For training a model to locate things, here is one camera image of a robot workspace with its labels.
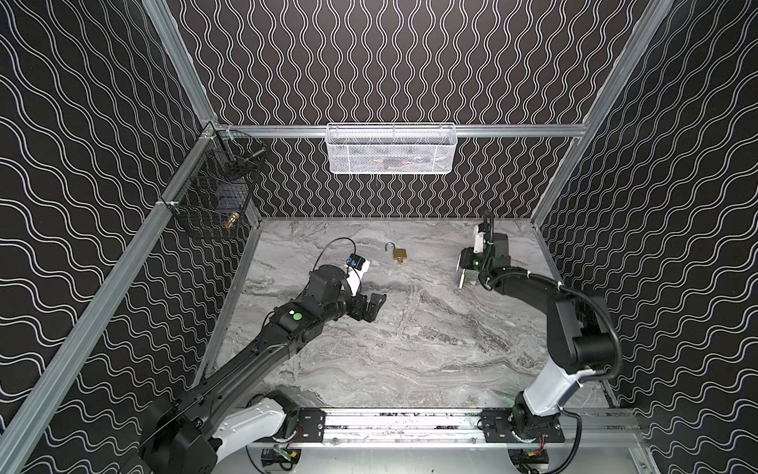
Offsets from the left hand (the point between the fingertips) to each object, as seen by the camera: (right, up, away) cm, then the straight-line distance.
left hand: (379, 293), depth 75 cm
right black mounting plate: (+31, -33, 0) cm, 46 cm away
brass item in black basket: (-40, +20, +7) cm, 45 cm away
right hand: (+29, +11, +22) cm, 38 cm away
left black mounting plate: (-17, -33, -1) cm, 38 cm away
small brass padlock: (+7, +9, +35) cm, 37 cm away
